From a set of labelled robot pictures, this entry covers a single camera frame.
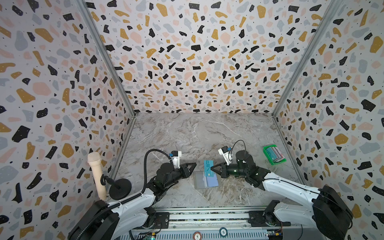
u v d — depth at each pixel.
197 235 0.69
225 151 0.73
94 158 0.62
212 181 0.86
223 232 0.71
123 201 0.48
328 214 0.42
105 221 0.41
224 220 0.76
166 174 0.62
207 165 0.79
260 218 0.74
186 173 0.72
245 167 0.63
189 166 0.75
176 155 0.75
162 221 0.73
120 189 0.82
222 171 0.71
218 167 0.74
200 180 0.86
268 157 0.95
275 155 0.95
